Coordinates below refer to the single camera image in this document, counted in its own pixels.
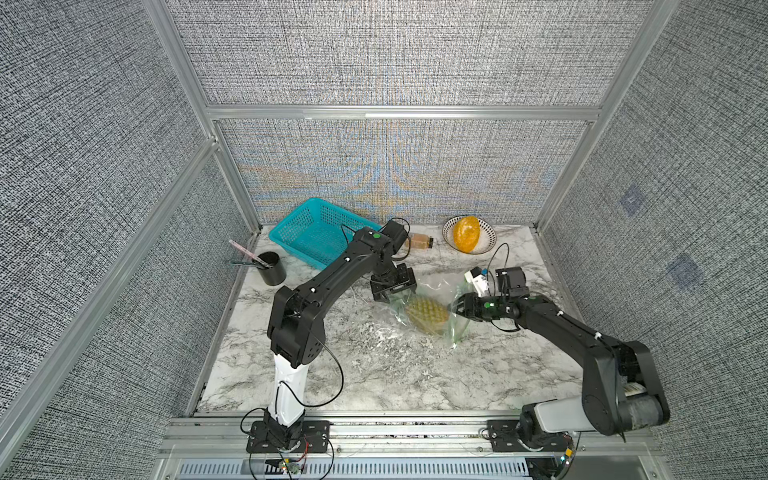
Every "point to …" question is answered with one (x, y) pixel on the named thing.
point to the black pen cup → (275, 275)
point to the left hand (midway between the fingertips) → (412, 292)
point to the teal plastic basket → (318, 232)
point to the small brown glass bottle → (421, 241)
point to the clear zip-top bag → (440, 290)
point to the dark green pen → (246, 263)
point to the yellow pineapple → (429, 315)
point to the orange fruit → (466, 233)
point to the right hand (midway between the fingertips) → (451, 301)
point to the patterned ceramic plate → (487, 237)
